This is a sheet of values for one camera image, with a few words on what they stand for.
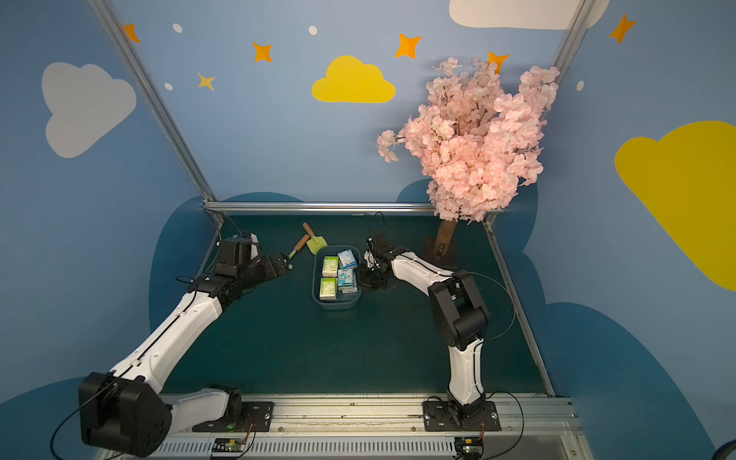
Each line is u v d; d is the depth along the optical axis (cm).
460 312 52
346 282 96
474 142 67
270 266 73
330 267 99
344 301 98
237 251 62
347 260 101
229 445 72
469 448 73
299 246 111
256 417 75
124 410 39
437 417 75
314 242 112
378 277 82
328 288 95
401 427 74
